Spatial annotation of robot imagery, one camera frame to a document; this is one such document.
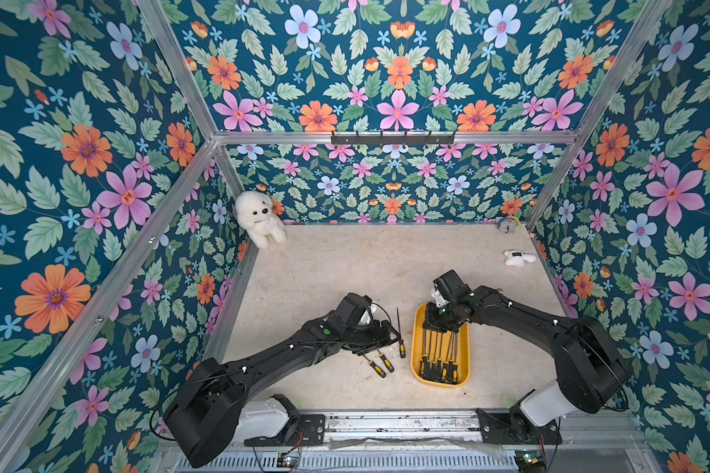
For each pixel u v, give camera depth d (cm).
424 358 81
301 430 73
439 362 84
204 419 41
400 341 89
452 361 84
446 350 86
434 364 84
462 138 190
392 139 93
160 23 69
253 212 101
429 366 84
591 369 44
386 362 84
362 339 69
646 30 70
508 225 115
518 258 104
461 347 86
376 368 84
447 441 73
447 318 75
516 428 65
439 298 74
